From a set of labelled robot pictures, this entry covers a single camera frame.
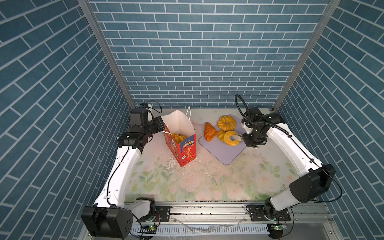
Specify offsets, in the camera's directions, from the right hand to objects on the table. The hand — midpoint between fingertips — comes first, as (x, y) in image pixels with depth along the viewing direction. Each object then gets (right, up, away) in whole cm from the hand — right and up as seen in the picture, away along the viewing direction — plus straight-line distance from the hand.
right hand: (247, 141), depth 79 cm
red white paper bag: (-39, +9, +14) cm, 43 cm away
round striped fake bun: (-38, +1, +6) cm, 39 cm away
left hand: (-44, +11, -4) cm, 45 cm away
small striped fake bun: (-11, +2, +22) cm, 25 cm away
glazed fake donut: (-9, 0, +12) cm, 15 cm away
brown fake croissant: (-18, +3, +23) cm, 29 cm away
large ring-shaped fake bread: (-5, +9, +30) cm, 32 cm away
